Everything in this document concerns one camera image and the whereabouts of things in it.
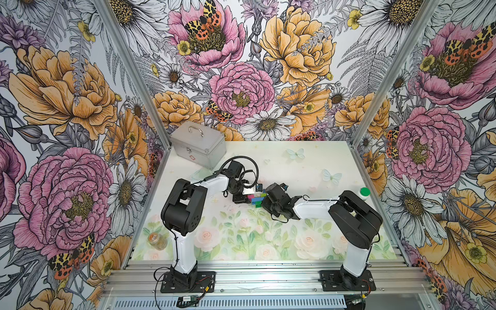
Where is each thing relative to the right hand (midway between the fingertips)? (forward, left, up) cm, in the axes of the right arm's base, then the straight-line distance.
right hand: (261, 207), depth 94 cm
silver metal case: (+31, +31, +14) cm, 46 cm away
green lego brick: (0, +1, +3) cm, 3 cm away
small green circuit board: (-35, +29, 0) cm, 45 cm away
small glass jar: (-17, +42, +7) cm, 46 cm away
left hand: (+6, +8, +1) cm, 10 cm away
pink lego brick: (+5, +5, +2) cm, 7 cm away
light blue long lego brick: (+3, +3, +2) cm, 5 cm away
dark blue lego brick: (+2, +1, +14) cm, 14 cm away
